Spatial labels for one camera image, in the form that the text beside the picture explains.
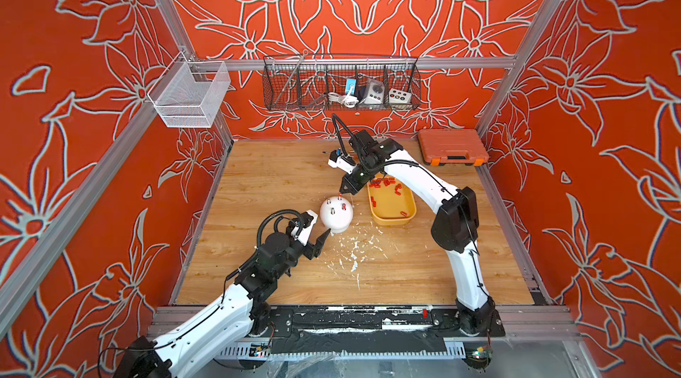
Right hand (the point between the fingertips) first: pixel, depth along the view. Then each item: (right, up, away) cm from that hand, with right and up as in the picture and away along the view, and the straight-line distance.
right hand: (336, 189), depth 85 cm
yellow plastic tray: (+21, -6, +13) cm, 25 cm away
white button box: (+22, +33, +9) cm, 41 cm away
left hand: (-5, -9, -7) cm, 13 cm away
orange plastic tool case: (+51, +16, +28) cm, 60 cm away
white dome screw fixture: (0, -8, 0) cm, 8 cm away
